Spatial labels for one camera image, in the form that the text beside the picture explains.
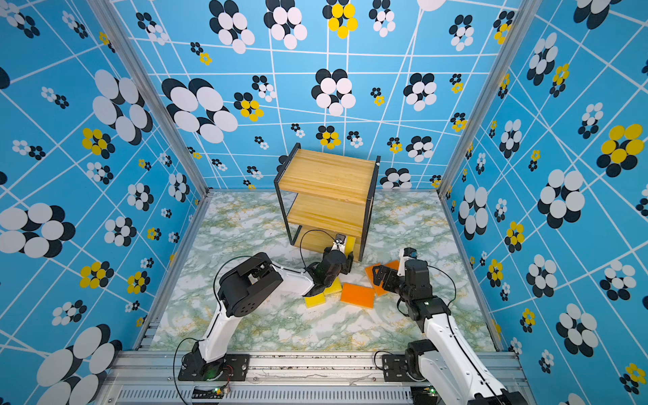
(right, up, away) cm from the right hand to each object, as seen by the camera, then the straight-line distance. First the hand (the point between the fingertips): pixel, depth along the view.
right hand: (386, 271), depth 85 cm
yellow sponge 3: (-12, +8, +8) cm, 17 cm away
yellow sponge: (-24, -10, +2) cm, 26 cm away
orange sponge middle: (-4, -3, -9) cm, 11 cm away
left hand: (-12, +5, +12) cm, 18 cm away
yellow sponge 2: (-18, -8, +2) cm, 20 cm away
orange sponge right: (+6, 0, +12) cm, 13 cm away
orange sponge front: (-10, -8, +2) cm, 13 cm away
